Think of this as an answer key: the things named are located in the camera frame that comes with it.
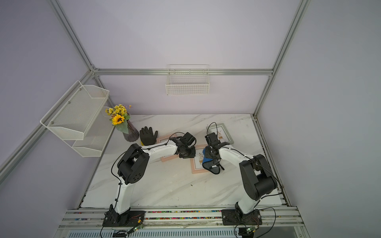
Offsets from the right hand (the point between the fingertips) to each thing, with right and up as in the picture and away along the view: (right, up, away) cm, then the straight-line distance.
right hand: (211, 155), depth 95 cm
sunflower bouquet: (-55, +25, -9) cm, 61 cm away
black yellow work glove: (-46, +12, +11) cm, 49 cm away
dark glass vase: (-54, +13, +6) cm, 56 cm away
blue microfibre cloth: (-1, -5, -6) cm, 8 cm away
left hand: (-12, -1, +1) cm, 12 cm away
